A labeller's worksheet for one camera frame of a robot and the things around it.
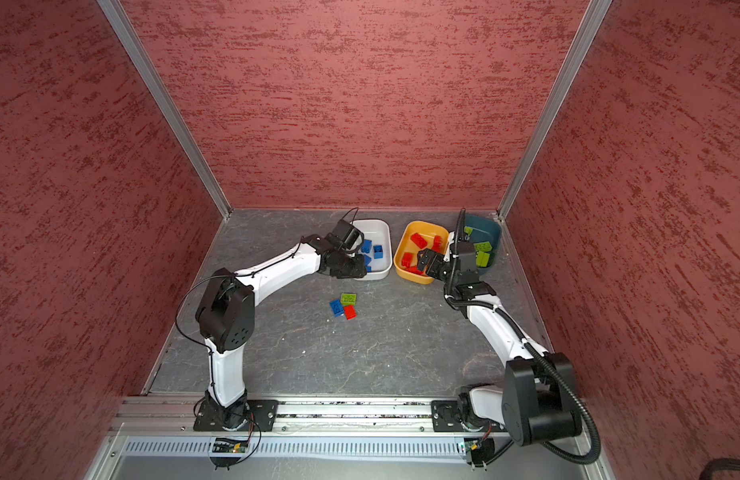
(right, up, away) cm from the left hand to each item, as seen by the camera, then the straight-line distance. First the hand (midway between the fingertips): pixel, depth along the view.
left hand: (360, 276), depth 91 cm
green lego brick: (+41, +15, +23) cm, 50 cm away
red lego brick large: (+28, +10, +19) cm, 35 cm away
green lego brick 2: (-4, -8, +3) cm, 10 cm away
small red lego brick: (+16, +4, +12) cm, 20 cm away
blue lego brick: (+6, +7, +12) cm, 15 cm away
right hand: (+20, +5, -4) cm, 21 cm away
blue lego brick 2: (-7, -10, +1) cm, 13 cm away
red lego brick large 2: (+19, +1, +9) cm, 21 cm away
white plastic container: (+6, +14, +18) cm, 23 cm away
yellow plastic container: (+25, +15, +22) cm, 36 cm away
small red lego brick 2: (-3, -12, +1) cm, 12 cm away
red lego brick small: (+21, +11, +19) cm, 30 cm away
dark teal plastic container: (+47, +13, +21) cm, 54 cm away
